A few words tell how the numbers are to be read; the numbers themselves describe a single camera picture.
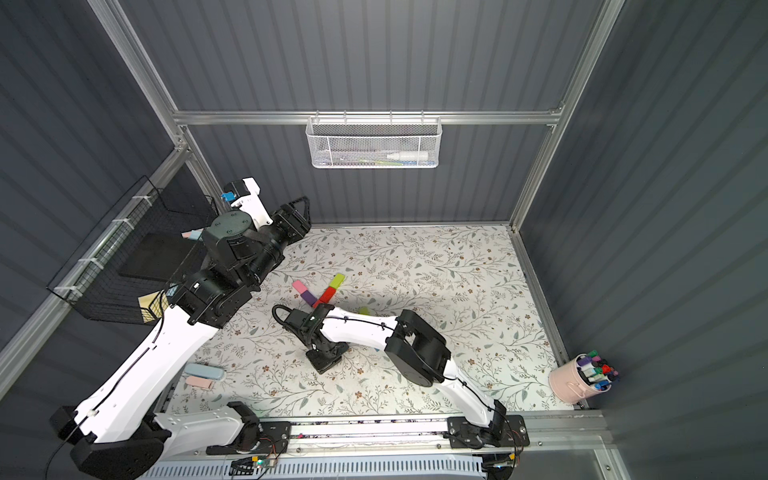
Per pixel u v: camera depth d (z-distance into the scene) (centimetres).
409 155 93
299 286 101
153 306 60
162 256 75
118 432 38
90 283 62
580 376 72
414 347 56
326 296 99
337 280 105
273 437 73
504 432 65
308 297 99
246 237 42
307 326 64
